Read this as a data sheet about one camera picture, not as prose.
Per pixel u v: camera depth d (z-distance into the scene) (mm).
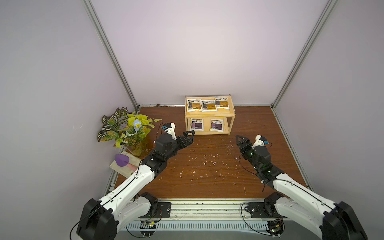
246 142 721
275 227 695
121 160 912
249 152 728
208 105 898
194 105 902
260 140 735
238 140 760
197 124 1064
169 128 698
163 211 729
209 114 875
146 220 711
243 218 706
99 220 383
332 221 392
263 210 697
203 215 725
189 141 674
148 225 715
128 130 809
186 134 682
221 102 927
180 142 672
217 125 1040
